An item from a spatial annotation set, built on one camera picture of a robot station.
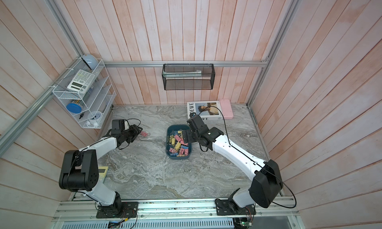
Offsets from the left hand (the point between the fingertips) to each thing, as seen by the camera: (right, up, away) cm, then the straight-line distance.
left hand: (142, 131), depth 95 cm
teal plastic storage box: (+23, -11, -2) cm, 25 cm away
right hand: (+32, +1, -12) cm, 34 cm away
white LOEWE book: (+46, +15, +18) cm, 52 cm away
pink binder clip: (0, -2, +6) cm, 6 cm away
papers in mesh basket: (+32, +36, -5) cm, 48 cm away
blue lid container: (-30, +14, -19) cm, 38 cm away
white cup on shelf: (-31, +10, 0) cm, 33 cm away
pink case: (+62, +16, +23) cm, 68 cm away
